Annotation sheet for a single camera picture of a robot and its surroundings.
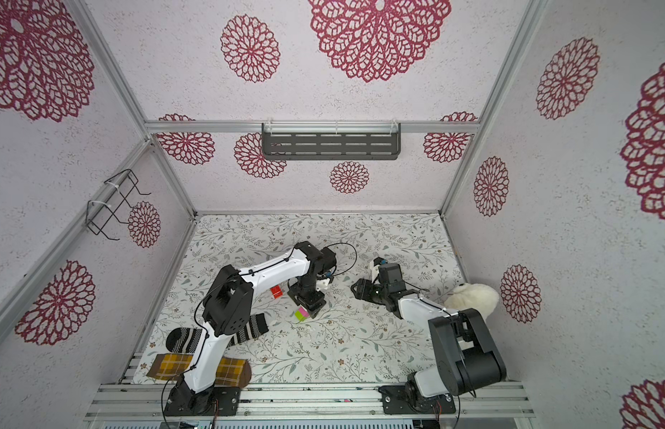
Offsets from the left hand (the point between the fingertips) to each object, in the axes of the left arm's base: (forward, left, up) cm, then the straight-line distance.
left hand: (304, 310), depth 87 cm
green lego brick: (-1, +2, -3) cm, 3 cm away
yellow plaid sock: (-18, +20, -3) cm, 27 cm away
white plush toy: (-3, -48, +16) cm, 51 cm away
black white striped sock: (-9, +37, -4) cm, 39 cm away
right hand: (+8, -17, +1) cm, 19 cm away
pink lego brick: (-1, 0, +2) cm, 2 cm away
